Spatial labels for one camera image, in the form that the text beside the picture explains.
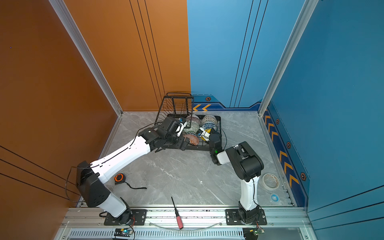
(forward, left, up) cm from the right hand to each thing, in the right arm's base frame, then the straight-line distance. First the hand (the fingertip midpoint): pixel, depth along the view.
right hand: (213, 128), depth 98 cm
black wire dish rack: (+12, +26, -1) cm, 29 cm away
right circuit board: (-55, -15, -12) cm, 59 cm away
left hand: (-15, +18, +10) cm, 26 cm away
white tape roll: (-31, -31, -10) cm, 45 cm away
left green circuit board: (-55, +47, -11) cm, 73 cm away
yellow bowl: (+2, +3, -5) cm, 6 cm away
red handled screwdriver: (-50, +20, -9) cm, 54 cm away
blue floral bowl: (+8, +2, -2) cm, 8 cm away
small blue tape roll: (-40, -31, -11) cm, 52 cm away
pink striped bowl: (+9, +12, +1) cm, 15 cm away
